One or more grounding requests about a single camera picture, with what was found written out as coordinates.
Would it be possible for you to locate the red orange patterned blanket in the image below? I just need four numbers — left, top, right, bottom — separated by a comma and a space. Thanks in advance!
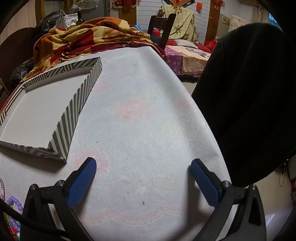
23, 17, 167, 80

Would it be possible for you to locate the black cable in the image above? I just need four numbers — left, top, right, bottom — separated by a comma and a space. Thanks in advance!
0, 199, 70, 239

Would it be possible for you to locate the white pillow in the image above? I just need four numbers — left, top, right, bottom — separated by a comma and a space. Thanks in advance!
176, 39, 199, 49

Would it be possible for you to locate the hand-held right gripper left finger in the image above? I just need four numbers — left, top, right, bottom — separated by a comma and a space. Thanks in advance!
22, 157, 97, 241

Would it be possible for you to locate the white gift bag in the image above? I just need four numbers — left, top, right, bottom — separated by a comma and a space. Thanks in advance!
55, 13, 78, 28

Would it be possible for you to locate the red framed wall hanging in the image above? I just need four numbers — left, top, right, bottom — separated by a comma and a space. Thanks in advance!
165, 0, 196, 7

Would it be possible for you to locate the cream floral cloth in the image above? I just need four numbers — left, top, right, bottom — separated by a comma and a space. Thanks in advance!
159, 3, 199, 42

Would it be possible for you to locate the round dark wooden board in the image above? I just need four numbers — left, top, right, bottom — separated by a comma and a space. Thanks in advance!
0, 27, 36, 105

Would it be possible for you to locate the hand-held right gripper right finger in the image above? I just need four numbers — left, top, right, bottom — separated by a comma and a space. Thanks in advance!
190, 159, 267, 241

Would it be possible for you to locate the dark glass bottle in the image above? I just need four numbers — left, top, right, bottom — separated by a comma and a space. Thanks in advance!
76, 7, 86, 25

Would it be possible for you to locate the purple floral bedsheet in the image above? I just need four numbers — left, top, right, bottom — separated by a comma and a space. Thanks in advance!
164, 45, 184, 76

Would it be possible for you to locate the purple bead bracelet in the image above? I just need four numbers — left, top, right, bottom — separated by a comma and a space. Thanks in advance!
6, 196, 23, 215

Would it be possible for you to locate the pink bed cover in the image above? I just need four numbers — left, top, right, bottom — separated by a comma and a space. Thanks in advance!
181, 46, 212, 76

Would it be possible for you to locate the person's black clothing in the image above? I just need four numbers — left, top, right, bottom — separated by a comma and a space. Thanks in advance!
191, 22, 296, 188

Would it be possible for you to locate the grey white striped box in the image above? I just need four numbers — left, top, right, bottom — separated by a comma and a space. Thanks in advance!
0, 57, 102, 163

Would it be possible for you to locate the colourful plastic chain bracelet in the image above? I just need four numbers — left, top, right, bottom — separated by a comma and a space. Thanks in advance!
2, 212, 21, 241

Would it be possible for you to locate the dark wooden chair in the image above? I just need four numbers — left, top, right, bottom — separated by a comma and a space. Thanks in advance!
147, 13, 176, 50

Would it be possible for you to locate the brown slatted wooden chair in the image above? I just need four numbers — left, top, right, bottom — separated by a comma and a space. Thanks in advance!
0, 77, 11, 105

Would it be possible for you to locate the black plastic bag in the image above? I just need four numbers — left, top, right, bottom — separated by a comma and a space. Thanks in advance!
9, 58, 35, 88
35, 10, 63, 37

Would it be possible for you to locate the red bag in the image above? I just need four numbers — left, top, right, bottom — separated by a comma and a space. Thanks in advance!
205, 39, 218, 50

